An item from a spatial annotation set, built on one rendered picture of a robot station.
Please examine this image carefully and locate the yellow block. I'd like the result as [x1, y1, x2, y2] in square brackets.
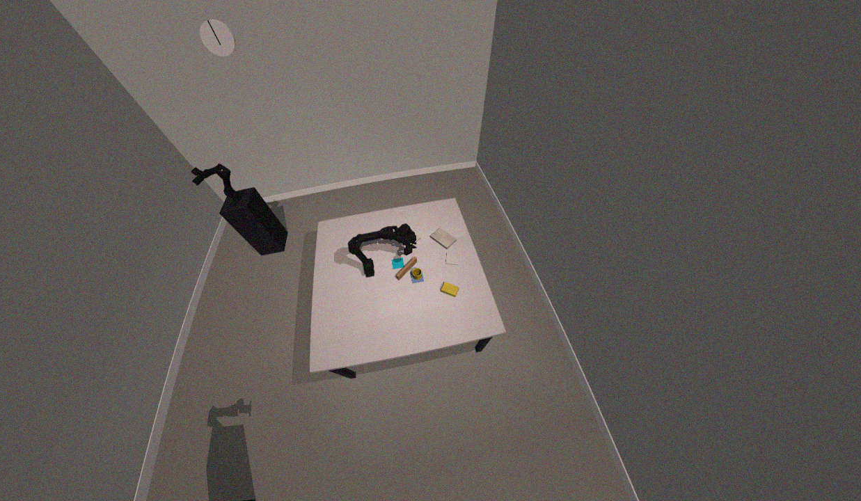
[441, 282, 459, 297]

